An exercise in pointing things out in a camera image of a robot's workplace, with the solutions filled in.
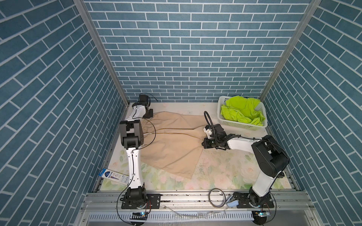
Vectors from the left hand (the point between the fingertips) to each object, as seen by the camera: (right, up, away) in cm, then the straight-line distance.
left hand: (147, 114), depth 110 cm
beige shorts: (+22, -19, -10) cm, 31 cm away
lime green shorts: (+76, +4, +1) cm, 76 cm away
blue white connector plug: (+55, -46, -38) cm, 82 cm away
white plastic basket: (+72, -7, -11) cm, 73 cm away
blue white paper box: (-11, -36, -29) cm, 47 cm away
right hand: (+41, -19, -15) cm, 48 cm away
